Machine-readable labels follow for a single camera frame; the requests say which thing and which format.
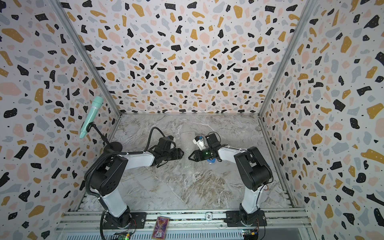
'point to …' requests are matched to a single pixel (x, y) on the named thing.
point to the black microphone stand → (111, 146)
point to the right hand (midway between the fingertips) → (194, 158)
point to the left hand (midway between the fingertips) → (185, 153)
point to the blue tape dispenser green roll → (213, 160)
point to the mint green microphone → (97, 102)
